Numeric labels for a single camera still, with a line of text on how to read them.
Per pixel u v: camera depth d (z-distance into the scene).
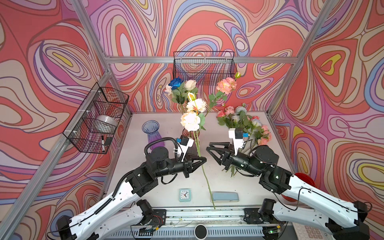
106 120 0.73
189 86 0.73
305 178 0.73
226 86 0.68
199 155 0.58
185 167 0.52
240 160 0.51
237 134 0.49
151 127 0.88
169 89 0.75
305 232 0.68
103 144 0.72
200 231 0.66
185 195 0.78
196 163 0.59
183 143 0.53
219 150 0.52
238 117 1.11
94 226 0.41
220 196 0.78
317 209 0.44
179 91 0.72
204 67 0.96
